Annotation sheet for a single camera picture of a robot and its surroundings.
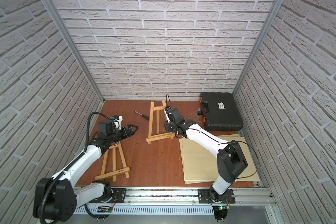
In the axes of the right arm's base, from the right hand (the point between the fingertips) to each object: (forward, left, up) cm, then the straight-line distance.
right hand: (170, 122), depth 86 cm
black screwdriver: (+16, +17, -14) cm, 27 cm away
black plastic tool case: (+14, -39, -9) cm, 42 cm away
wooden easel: (-8, +7, -3) cm, 11 cm away
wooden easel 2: (-25, +34, -12) cm, 44 cm away
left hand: (-3, +22, +1) cm, 22 cm away
